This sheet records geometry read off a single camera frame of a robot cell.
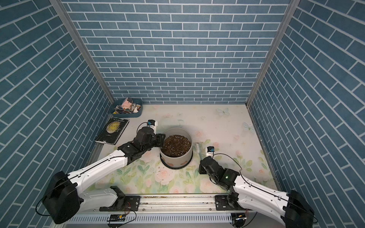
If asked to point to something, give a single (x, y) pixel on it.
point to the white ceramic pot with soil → (177, 148)
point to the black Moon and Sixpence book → (112, 130)
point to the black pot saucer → (178, 167)
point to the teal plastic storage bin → (118, 109)
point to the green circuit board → (117, 218)
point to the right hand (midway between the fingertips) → (200, 162)
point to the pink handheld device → (127, 103)
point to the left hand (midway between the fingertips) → (168, 136)
